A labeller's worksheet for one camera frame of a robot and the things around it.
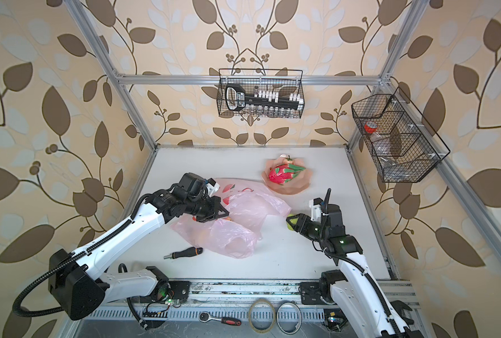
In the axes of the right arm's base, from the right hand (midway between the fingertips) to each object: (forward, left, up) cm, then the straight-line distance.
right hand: (292, 224), depth 79 cm
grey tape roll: (-29, 0, -13) cm, 32 cm away
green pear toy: (0, 0, +3) cm, 3 cm away
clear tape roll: (-25, +9, -8) cm, 28 cm away
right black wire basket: (+19, -40, +22) cm, 49 cm away
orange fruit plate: (+25, -7, -9) cm, 27 cm away
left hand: (+1, +22, +8) cm, 24 cm away
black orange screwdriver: (-6, +41, -9) cm, 42 cm away
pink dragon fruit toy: (+26, 0, -2) cm, 27 cm away
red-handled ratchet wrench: (-27, +32, -10) cm, 43 cm away
